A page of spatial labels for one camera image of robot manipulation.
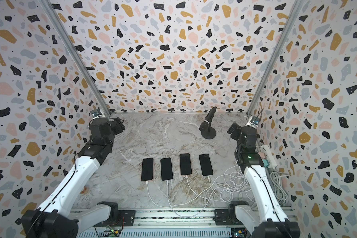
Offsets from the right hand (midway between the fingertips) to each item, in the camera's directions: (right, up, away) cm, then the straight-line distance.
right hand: (241, 126), depth 77 cm
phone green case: (-41, -27, +14) cm, 51 cm away
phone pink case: (-53, -27, +13) cm, 61 cm away
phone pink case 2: (-29, -26, +17) cm, 43 cm away
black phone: (-17, -24, +15) cm, 33 cm away
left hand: (-65, +3, -1) cm, 65 cm away
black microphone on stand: (-13, -4, +32) cm, 35 cm away
